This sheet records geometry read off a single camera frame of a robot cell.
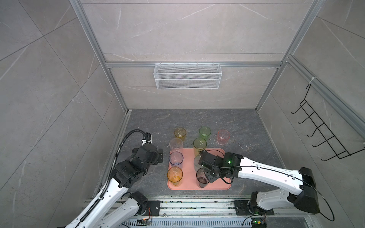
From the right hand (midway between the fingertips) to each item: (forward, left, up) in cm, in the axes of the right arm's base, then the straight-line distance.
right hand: (208, 172), depth 74 cm
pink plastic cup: (+29, -16, -11) cm, 35 cm away
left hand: (+10, +29, +11) cm, 33 cm away
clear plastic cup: (+24, +19, -12) cm, 33 cm away
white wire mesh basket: (+63, +10, +18) cm, 67 cm away
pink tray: (0, +10, -12) cm, 15 cm away
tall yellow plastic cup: (+3, +19, -10) cm, 21 cm away
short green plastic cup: (+35, -3, -13) cm, 38 cm away
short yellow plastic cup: (+32, +16, -7) cm, 36 cm away
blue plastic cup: (+9, +18, -1) cm, 20 cm away
